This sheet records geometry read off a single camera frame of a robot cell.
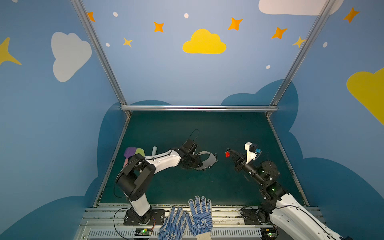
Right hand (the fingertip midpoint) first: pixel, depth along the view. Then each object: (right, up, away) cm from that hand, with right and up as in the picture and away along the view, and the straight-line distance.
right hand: (232, 149), depth 73 cm
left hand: (-14, -12, +16) cm, 24 cm away
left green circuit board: (-44, -39, -2) cm, 59 cm away
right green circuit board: (+17, -41, -1) cm, 44 cm away
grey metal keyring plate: (-10, -12, +21) cm, 26 cm away
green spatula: (-55, -5, +26) cm, 61 cm away
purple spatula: (-63, -5, +25) cm, 68 cm away
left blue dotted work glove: (-29, -38, -1) cm, 48 cm away
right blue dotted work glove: (-15, -36, 0) cm, 39 cm away
